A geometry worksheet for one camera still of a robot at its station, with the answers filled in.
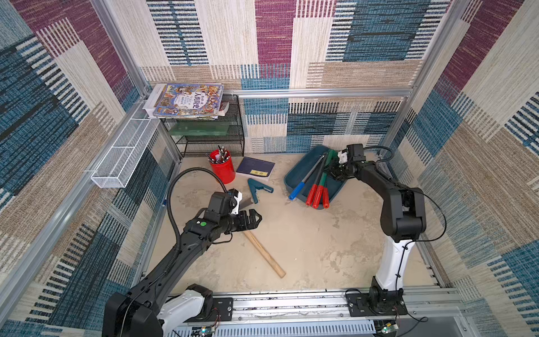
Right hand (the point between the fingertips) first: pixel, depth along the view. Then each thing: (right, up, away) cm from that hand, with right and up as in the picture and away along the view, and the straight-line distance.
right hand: (325, 171), depth 99 cm
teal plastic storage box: (-9, +2, +13) cm, 16 cm away
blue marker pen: (-79, -15, +9) cm, 81 cm away
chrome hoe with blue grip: (-13, -7, -3) cm, 15 cm away
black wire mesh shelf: (-69, +14, +20) cm, 73 cm away
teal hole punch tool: (-34, -7, +7) cm, 35 cm away
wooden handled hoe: (-32, -29, -12) cm, 45 cm away
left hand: (-32, -18, -19) cm, 42 cm away
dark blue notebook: (-34, +1, +13) cm, 36 cm away
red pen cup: (-50, -1, +10) cm, 51 cm away
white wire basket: (-76, +2, -28) cm, 81 cm away
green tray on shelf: (-54, +20, +2) cm, 58 cm away
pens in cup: (-49, +7, +2) cm, 50 cm away
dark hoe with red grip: (-7, -9, -5) cm, 12 cm away
